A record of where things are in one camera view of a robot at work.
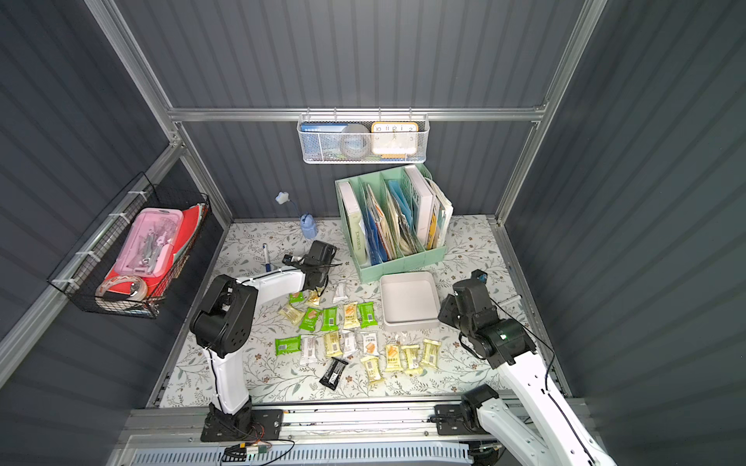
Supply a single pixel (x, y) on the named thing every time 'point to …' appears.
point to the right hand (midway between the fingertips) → (454, 304)
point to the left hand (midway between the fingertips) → (325, 260)
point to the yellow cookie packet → (351, 316)
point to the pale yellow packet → (292, 315)
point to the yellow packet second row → (331, 344)
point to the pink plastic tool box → (150, 246)
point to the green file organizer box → (390, 221)
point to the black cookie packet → (333, 372)
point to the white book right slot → (424, 204)
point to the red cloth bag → (184, 235)
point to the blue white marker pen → (268, 265)
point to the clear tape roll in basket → (139, 291)
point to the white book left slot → (354, 221)
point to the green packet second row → (288, 345)
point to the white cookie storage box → (409, 300)
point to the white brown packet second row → (308, 354)
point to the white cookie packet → (370, 343)
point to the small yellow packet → (313, 299)
